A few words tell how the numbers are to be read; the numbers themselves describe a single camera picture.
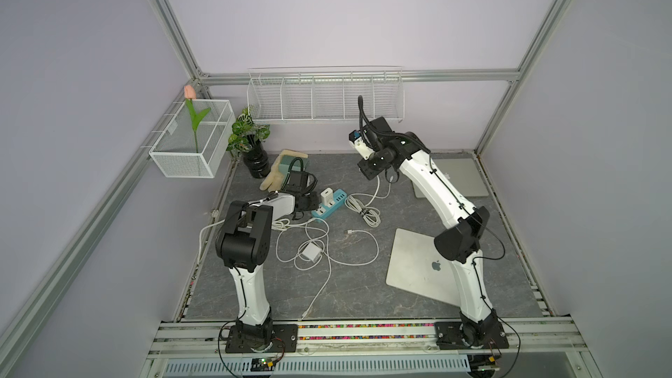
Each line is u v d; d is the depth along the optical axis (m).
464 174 1.14
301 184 0.83
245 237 0.54
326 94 0.96
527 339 0.74
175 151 0.70
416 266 0.86
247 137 0.91
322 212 0.99
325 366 0.71
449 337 0.74
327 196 0.96
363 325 0.77
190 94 0.83
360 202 1.02
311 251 0.89
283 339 0.74
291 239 0.94
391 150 0.59
